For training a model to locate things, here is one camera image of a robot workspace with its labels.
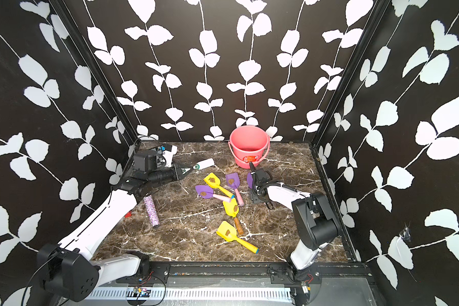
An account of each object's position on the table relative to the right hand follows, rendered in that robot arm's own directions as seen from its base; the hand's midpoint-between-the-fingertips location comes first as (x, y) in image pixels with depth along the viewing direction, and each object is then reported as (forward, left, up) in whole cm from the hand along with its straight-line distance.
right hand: (259, 193), depth 96 cm
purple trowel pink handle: (+1, +27, -2) cm, 27 cm away
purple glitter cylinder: (-11, +51, +2) cm, 53 cm away
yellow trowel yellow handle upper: (+7, +24, -1) cm, 25 cm away
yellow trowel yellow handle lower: (-20, +15, -1) cm, 25 cm away
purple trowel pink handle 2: (+7, +13, -1) cm, 15 cm away
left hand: (-2, +30, +25) cm, 38 cm away
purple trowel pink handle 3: (+9, +4, -2) cm, 11 cm away
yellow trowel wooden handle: (-8, +14, -2) cm, 16 cm away
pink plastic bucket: (+30, +4, +5) cm, 31 cm away
